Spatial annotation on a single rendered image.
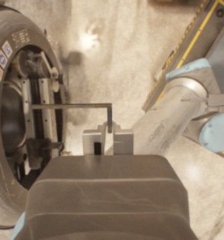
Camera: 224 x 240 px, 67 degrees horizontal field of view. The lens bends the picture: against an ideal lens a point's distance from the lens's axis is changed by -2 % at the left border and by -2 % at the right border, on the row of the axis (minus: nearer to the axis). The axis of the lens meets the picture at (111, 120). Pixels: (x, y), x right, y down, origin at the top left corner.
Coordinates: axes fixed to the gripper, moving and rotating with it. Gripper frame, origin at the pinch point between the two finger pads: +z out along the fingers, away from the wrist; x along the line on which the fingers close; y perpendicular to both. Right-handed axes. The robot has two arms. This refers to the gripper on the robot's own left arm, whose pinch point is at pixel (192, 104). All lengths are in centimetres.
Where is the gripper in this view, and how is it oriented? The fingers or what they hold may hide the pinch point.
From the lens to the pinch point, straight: 17.7
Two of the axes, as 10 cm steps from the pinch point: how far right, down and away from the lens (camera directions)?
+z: -10.0, 0.1, 0.1
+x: 0.0, 2.5, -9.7
